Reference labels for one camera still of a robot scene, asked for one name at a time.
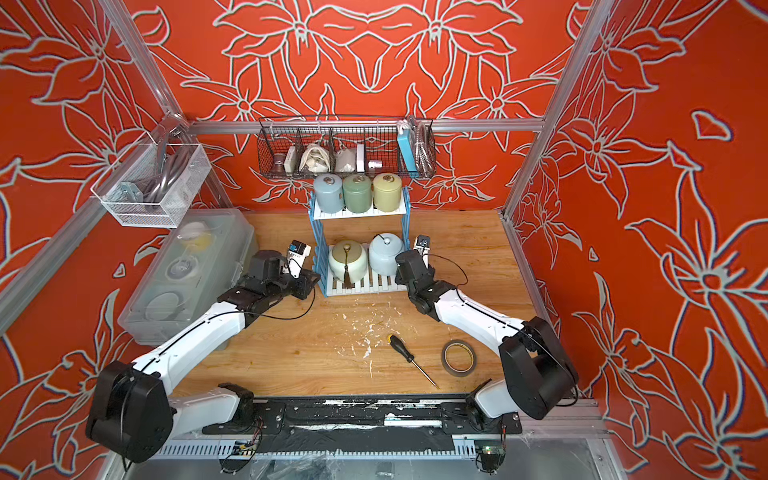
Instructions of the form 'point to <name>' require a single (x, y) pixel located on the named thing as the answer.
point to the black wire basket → (295, 148)
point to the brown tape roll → (458, 358)
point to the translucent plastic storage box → (204, 253)
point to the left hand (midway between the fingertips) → (315, 271)
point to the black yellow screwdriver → (407, 354)
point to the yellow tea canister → (387, 192)
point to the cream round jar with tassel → (347, 261)
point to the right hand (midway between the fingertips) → (403, 261)
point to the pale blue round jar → (384, 247)
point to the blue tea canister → (329, 193)
